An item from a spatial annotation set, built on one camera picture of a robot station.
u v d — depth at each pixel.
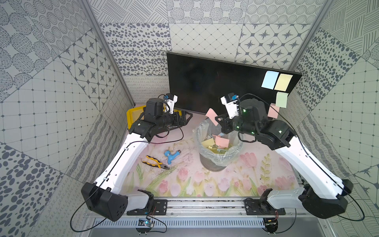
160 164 0.88
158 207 0.73
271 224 0.72
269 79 0.64
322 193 0.39
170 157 0.91
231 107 0.54
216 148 0.74
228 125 0.54
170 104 0.64
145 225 0.70
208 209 0.75
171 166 0.88
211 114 0.64
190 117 0.70
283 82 0.63
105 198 0.37
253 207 0.73
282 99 0.68
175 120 0.62
